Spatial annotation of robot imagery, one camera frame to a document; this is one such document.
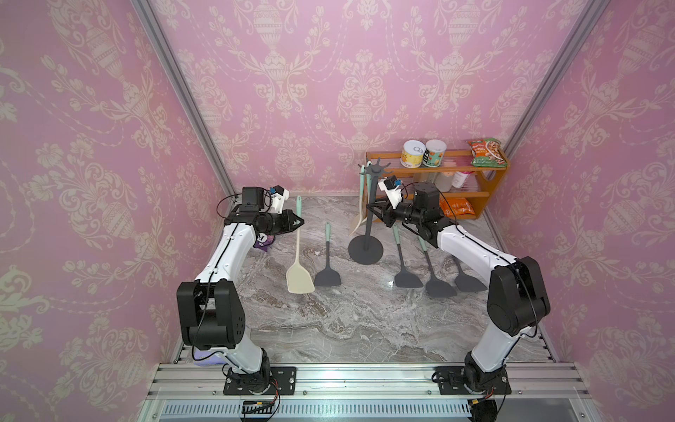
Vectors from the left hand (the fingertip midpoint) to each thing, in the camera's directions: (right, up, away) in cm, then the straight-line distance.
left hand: (301, 222), depth 86 cm
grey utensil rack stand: (+23, -11, +16) cm, 30 cm away
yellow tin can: (+37, +23, +2) cm, 43 cm away
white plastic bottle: (+52, +16, +14) cm, 57 cm away
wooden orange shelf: (+61, +13, +17) cm, 65 cm away
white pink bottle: (+58, +16, +14) cm, 62 cm away
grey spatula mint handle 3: (+46, -23, +7) cm, 52 cm away
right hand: (+23, +6, -1) cm, 24 cm away
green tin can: (+44, +23, +2) cm, 50 cm away
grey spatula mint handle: (+8, -20, +9) cm, 24 cm away
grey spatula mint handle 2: (+35, -20, +8) cm, 42 cm away
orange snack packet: (+62, +7, +27) cm, 68 cm away
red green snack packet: (+63, +24, +4) cm, 67 cm away
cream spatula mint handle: (0, -18, -5) cm, 18 cm away
